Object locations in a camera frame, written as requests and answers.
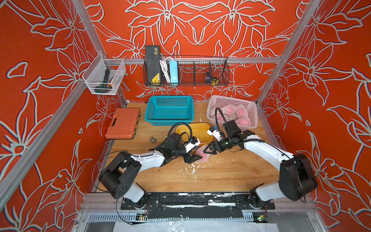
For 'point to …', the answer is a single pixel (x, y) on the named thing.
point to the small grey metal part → (152, 140)
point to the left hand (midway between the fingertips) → (199, 151)
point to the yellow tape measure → (214, 81)
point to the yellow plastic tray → (198, 130)
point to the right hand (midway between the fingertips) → (205, 150)
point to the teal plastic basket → (170, 110)
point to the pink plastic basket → (244, 112)
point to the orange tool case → (123, 124)
